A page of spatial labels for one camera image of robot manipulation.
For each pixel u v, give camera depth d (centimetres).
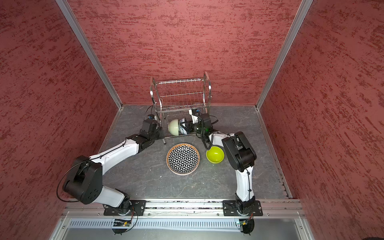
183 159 90
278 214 75
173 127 92
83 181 43
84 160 46
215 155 90
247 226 71
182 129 92
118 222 73
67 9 71
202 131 78
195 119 86
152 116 81
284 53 89
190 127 85
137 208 75
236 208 66
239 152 54
